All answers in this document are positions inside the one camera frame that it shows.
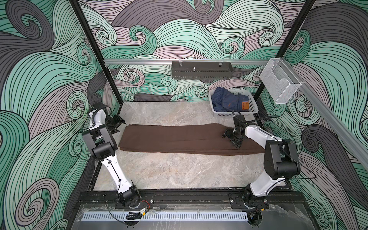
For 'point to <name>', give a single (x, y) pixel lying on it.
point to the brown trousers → (199, 139)
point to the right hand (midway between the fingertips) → (226, 139)
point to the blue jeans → (224, 100)
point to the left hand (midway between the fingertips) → (122, 124)
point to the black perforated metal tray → (201, 70)
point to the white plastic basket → (253, 109)
